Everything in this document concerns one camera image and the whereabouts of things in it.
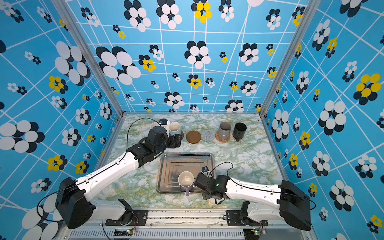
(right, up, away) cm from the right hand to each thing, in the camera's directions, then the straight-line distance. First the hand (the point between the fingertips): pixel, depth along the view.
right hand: (206, 191), depth 80 cm
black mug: (+23, +32, +18) cm, 43 cm away
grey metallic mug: (+13, +32, +16) cm, 39 cm away
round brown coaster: (-8, +28, +25) cm, 38 cm away
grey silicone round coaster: (+3, +29, +26) cm, 39 cm away
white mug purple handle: (-12, +4, +5) cm, 13 cm away
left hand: (-15, +30, -1) cm, 34 cm away
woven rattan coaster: (+10, +27, +25) cm, 38 cm away
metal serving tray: (-21, +11, +12) cm, 27 cm away
